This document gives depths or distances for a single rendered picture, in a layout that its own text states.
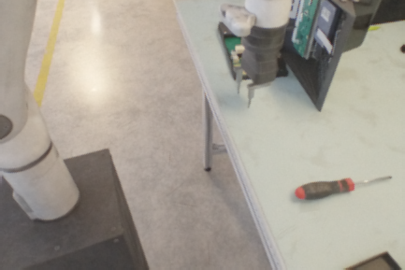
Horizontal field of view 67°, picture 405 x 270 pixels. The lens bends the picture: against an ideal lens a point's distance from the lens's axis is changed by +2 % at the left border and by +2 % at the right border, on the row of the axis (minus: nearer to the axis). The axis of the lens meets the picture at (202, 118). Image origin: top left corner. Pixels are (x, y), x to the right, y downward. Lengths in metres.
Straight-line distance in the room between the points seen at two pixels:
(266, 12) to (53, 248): 0.58
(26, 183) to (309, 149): 0.51
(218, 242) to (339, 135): 1.05
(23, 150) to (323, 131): 0.54
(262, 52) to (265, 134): 0.16
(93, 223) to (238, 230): 1.01
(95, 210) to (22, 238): 0.14
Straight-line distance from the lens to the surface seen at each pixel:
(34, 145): 0.57
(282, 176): 0.54
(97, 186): 0.73
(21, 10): 0.43
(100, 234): 0.67
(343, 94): 0.74
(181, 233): 1.58
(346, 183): 0.54
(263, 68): 0.57
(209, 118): 1.46
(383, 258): 0.52
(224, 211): 1.63
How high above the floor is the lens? 1.43
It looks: 44 degrees down
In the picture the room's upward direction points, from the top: 1 degrees counter-clockwise
